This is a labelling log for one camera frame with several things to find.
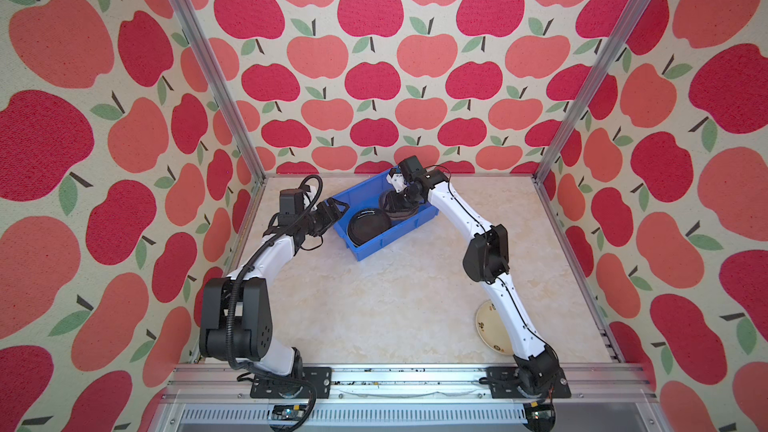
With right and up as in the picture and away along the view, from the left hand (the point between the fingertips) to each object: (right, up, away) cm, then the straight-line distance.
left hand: (347, 212), depth 88 cm
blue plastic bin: (+6, +5, +20) cm, 22 cm away
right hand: (+14, +2, +12) cm, 19 cm away
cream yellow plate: (+41, -33, -7) cm, 53 cm away
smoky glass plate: (+15, +2, +2) cm, 15 cm away
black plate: (+5, -4, +13) cm, 14 cm away
